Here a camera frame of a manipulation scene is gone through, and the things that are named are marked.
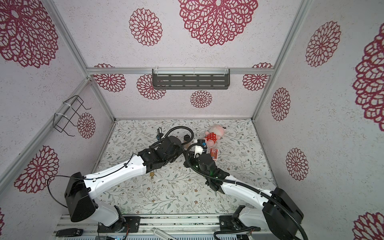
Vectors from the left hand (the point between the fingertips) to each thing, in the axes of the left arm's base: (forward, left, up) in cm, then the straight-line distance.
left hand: (184, 148), depth 79 cm
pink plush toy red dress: (+21, -20, -14) cm, 32 cm away
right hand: (-2, +1, +2) cm, 2 cm away
